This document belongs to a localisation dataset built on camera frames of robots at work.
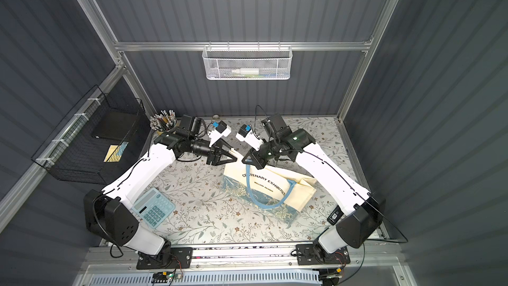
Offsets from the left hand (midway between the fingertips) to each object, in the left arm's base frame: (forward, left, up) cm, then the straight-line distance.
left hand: (235, 157), depth 71 cm
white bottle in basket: (+44, -3, +8) cm, 45 cm away
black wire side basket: (+7, +55, -1) cm, 55 cm away
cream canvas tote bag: (-9, -14, -12) cm, 21 cm away
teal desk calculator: (-9, +37, -24) cm, 45 cm away
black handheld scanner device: (-13, -40, -24) cm, 48 cm away
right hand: (-1, -3, 0) cm, 4 cm away
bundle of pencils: (+30, +40, -12) cm, 51 cm away
